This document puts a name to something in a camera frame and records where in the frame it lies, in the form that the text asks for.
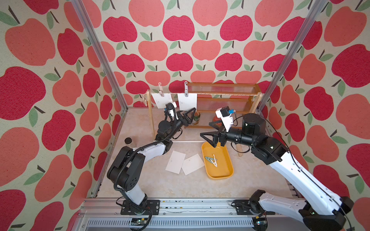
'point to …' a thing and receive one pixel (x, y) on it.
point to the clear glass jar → (128, 140)
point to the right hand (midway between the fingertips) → (207, 131)
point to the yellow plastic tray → (218, 160)
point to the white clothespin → (215, 163)
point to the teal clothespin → (208, 159)
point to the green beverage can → (196, 117)
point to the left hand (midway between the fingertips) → (194, 112)
